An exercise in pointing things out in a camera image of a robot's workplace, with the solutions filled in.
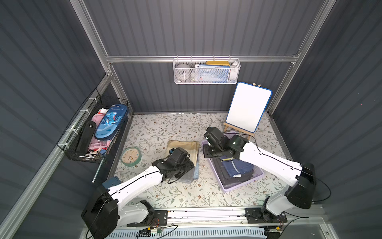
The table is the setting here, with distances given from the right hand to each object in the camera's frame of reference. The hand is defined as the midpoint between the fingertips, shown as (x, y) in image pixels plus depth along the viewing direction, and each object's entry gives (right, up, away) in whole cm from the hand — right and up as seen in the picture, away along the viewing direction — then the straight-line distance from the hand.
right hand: (205, 149), depth 77 cm
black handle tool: (-53, +7, -14) cm, 55 cm away
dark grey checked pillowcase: (+13, -19, +3) cm, 23 cm away
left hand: (-7, -10, +3) cm, 13 cm away
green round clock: (-46, -7, +16) cm, 50 cm away
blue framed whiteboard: (+27, +24, +12) cm, 38 cm away
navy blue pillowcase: (+18, -12, +8) cm, 23 cm away
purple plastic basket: (+14, -20, -1) cm, 25 cm away
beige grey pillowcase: (-7, -2, +19) cm, 20 cm away
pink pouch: (-49, +3, -12) cm, 51 cm away
